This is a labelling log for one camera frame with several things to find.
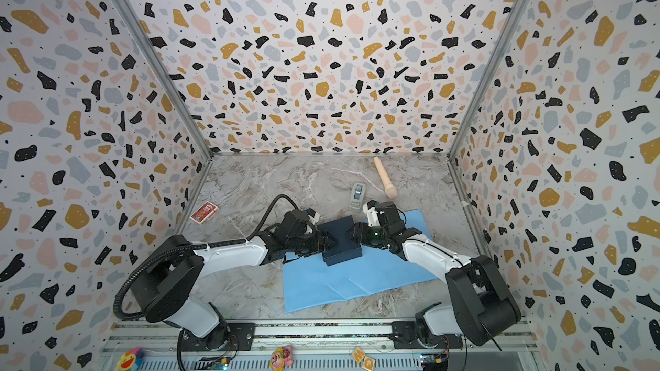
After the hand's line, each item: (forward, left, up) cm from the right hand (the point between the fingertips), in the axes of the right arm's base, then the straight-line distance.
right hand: (346, 231), depth 85 cm
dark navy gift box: (-5, +1, -2) cm, 6 cm away
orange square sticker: (-35, -6, -8) cm, 36 cm away
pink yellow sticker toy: (-34, +16, -5) cm, 39 cm away
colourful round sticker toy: (-36, +57, -7) cm, 68 cm away
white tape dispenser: (+20, -4, -7) cm, 21 cm away
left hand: (-4, +4, -1) cm, 5 cm away
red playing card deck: (+11, +55, -8) cm, 57 cm away
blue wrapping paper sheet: (-14, +11, -9) cm, 20 cm away
